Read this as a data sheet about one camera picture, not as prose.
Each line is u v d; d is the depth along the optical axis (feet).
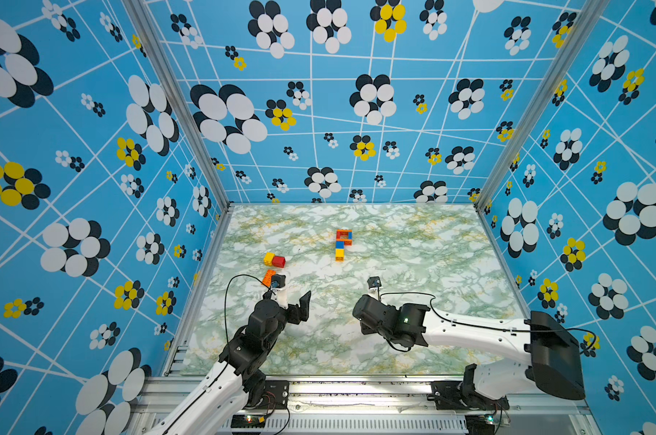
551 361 1.31
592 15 2.23
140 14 2.26
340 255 3.34
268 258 3.27
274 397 2.38
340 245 3.45
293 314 2.32
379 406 2.37
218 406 1.86
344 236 3.53
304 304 2.37
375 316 1.95
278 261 3.31
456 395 2.38
